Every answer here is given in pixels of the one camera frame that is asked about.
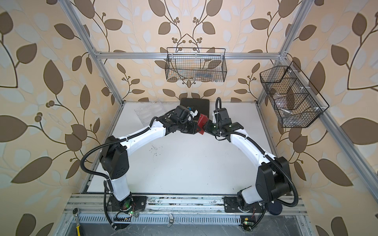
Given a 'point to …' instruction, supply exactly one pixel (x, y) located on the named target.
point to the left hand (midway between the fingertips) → (199, 127)
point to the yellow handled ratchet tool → (76, 211)
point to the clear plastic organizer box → (148, 112)
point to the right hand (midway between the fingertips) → (204, 127)
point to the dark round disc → (275, 208)
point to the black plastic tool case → (202, 105)
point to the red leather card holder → (203, 120)
